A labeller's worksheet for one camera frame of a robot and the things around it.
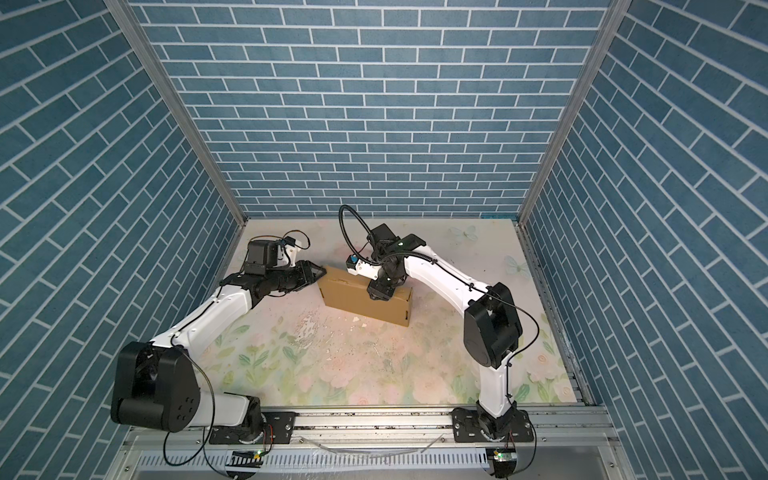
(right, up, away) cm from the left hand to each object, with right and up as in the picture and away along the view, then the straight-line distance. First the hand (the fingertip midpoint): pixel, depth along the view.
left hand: (323, 272), depth 85 cm
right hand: (+15, -3, +1) cm, 15 cm away
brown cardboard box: (+7, -5, -3) cm, 9 cm away
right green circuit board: (+48, -45, -12) cm, 66 cm away
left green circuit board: (-16, -44, -13) cm, 49 cm away
